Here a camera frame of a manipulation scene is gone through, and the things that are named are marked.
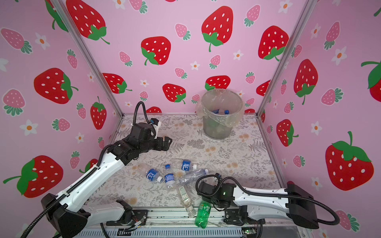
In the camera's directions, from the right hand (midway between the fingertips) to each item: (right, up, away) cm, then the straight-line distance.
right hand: (202, 199), depth 77 cm
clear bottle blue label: (-29, +12, +6) cm, 32 cm away
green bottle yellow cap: (0, -4, -7) cm, 8 cm away
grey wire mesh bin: (+9, +37, +21) cm, 43 cm away
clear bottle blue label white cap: (-8, +16, +9) cm, 20 cm away
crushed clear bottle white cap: (-6, +9, +10) cm, 15 cm away
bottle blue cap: (-19, +10, +4) cm, 21 cm away
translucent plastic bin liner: (+16, +55, +30) cm, 64 cm away
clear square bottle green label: (-9, 0, -3) cm, 9 cm away
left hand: (-19, +33, -2) cm, 38 cm away
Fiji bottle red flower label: (+14, +49, +22) cm, 56 cm away
